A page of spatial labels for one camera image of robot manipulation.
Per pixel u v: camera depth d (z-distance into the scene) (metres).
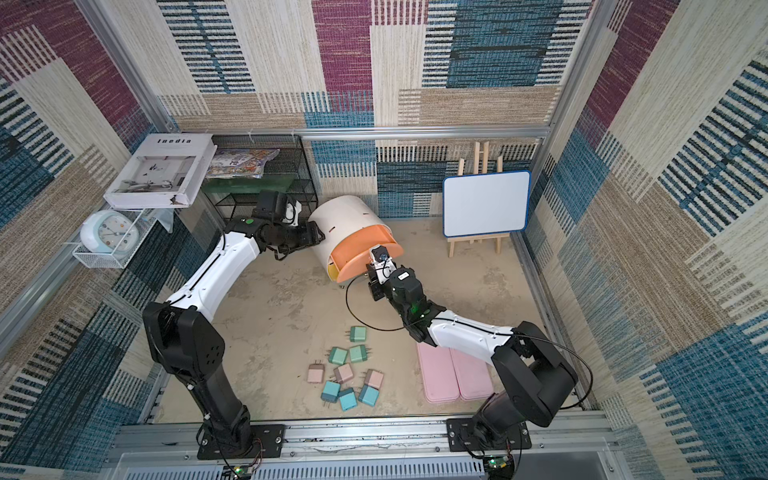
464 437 0.73
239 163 0.84
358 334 0.89
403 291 0.63
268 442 0.73
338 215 0.94
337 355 0.85
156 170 0.75
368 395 0.79
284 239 0.73
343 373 0.83
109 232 0.65
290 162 1.02
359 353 0.85
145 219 0.74
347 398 0.79
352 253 0.88
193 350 0.47
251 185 0.95
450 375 0.81
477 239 1.06
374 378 0.81
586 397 0.43
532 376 0.44
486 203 0.99
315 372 0.84
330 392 0.80
